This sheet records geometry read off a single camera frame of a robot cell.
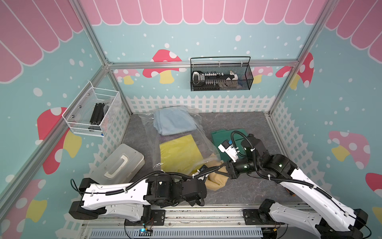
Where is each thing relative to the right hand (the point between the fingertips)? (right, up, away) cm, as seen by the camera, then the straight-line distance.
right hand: (216, 170), depth 63 cm
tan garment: (-1, -3, -2) cm, 4 cm away
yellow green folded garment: (-18, +2, +26) cm, 32 cm away
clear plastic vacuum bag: (-6, +14, +31) cm, 35 cm away
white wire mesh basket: (-59, +26, +9) cm, 65 cm away
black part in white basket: (-56, +24, +7) cm, 61 cm away
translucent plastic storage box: (-50, -2, +17) cm, 52 cm away
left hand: (-9, -8, +1) cm, 12 cm away
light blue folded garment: (-25, +24, +42) cm, 55 cm away
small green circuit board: (-35, -33, +10) cm, 49 cm away
